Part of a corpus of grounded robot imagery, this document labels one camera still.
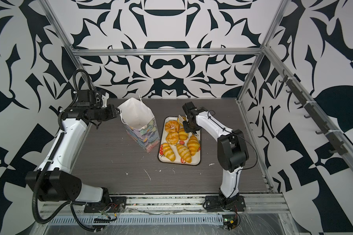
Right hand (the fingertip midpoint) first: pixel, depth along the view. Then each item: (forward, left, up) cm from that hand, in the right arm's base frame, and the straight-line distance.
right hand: (189, 126), depth 93 cm
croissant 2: (-14, +13, -6) cm, 20 cm away
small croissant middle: (-3, +4, -6) cm, 8 cm away
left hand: (-1, +40, +18) cm, 44 cm away
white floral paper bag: (+8, +34, -7) cm, 36 cm away
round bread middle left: (-5, +11, -5) cm, 13 cm away
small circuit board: (-48, -17, -10) cm, 52 cm away
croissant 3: (-16, +3, -5) cm, 17 cm away
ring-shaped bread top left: (+5, +11, -8) cm, 15 cm away
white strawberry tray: (-18, -3, -9) cm, 21 cm away
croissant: (-10, -2, -6) cm, 12 cm away
